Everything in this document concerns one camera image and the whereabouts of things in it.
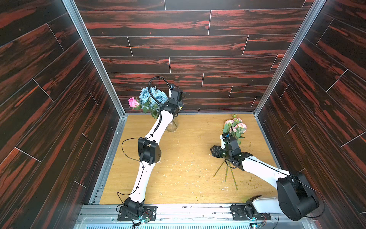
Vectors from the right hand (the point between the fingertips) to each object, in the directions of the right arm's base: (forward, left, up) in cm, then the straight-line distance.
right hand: (217, 148), depth 91 cm
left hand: (+28, +29, +18) cm, 44 cm away
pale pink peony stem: (-18, -2, +16) cm, 24 cm away
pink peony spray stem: (+18, -15, 0) cm, 23 cm away
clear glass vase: (+16, +32, +1) cm, 35 cm away
